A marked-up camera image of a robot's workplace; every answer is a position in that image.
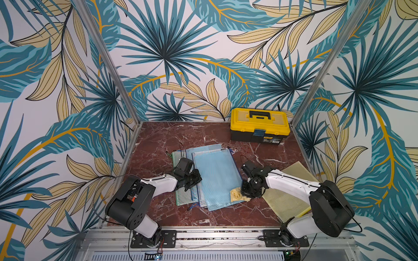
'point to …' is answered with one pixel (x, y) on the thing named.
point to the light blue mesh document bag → (189, 156)
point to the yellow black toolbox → (259, 125)
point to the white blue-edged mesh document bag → (194, 181)
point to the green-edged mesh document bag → (182, 197)
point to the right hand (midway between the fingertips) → (242, 194)
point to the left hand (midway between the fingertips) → (202, 179)
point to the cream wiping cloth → (236, 195)
